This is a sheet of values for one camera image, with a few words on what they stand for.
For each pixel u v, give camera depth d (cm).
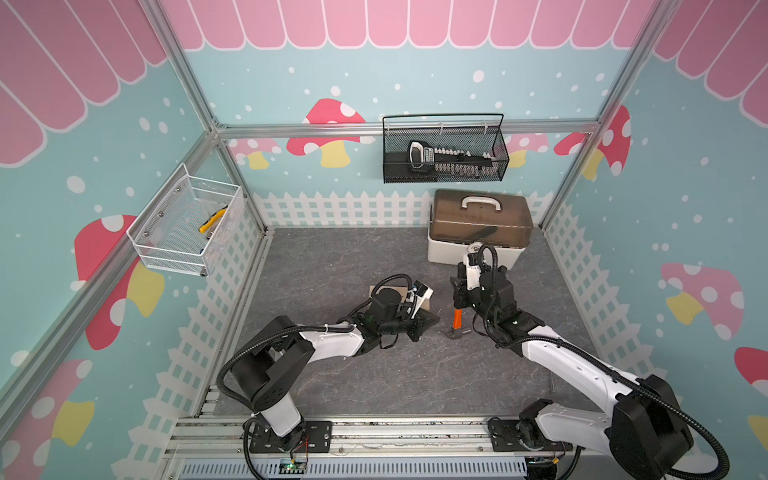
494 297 60
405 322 73
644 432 40
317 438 75
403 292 72
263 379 45
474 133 92
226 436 76
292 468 72
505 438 74
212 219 76
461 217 107
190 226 77
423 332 75
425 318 76
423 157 89
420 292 75
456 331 85
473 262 70
